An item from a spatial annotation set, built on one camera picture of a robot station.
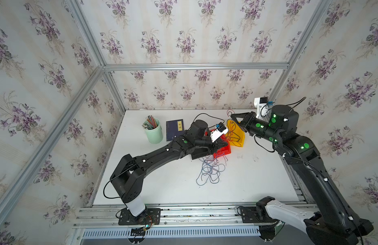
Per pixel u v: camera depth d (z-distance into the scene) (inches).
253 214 28.6
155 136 38.2
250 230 27.6
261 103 21.5
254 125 20.3
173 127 42.5
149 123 37.6
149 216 28.5
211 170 34.2
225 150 36.6
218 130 25.1
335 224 14.4
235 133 24.7
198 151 35.6
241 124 20.5
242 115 22.5
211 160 34.8
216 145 25.5
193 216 29.4
